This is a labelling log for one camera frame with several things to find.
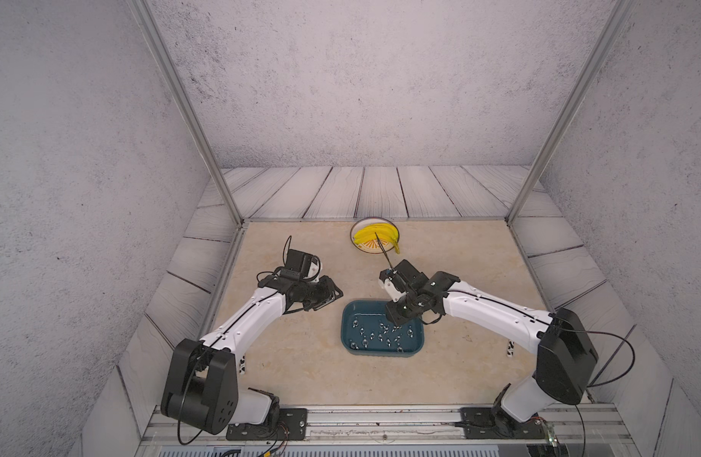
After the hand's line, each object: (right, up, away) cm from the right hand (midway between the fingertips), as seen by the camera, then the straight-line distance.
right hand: (392, 315), depth 82 cm
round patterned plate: (-3, +19, +29) cm, 35 cm away
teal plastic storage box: (-7, -7, +7) cm, 12 cm away
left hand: (-14, +5, +2) cm, 15 cm away
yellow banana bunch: (0, +25, +29) cm, 38 cm away
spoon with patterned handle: (-43, -15, +1) cm, 45 cm away
